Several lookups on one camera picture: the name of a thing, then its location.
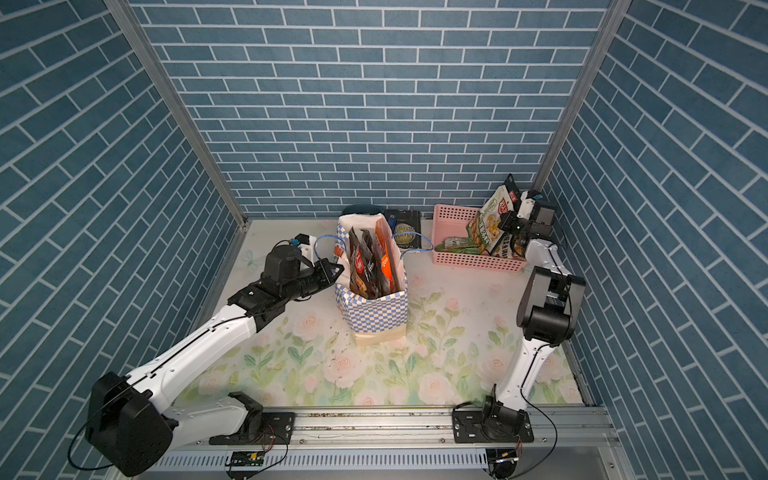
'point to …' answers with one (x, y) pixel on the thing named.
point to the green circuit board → (247, 458)
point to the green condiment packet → (459, 245)
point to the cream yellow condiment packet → (490, 215)
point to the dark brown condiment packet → (505, 245)
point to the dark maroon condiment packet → (372, 273)
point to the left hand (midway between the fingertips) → (353, 269)
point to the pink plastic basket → (452, 222)
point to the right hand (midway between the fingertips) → (504, 214)
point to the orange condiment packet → (384, 250)
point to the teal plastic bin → (370, 209)
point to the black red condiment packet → (361, 266)
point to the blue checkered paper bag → (378, 320)
